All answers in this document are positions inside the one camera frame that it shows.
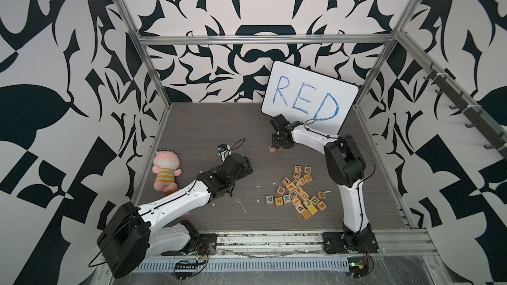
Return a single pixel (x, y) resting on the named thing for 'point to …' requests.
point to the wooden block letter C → (321, 194)
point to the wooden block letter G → (280, 190)
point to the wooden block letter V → (307, 169)
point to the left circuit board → (183, 276)
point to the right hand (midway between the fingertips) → (277, 140)
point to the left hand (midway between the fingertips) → (242, 160)
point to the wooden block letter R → (272, 149)
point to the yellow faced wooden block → (305, 214)
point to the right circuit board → (358, 267)
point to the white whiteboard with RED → (319, 100)
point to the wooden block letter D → (314, 200)
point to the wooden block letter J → (307, 202)
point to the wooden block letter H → (278, 200)
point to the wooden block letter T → (298, 168)
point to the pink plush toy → (166, 166)
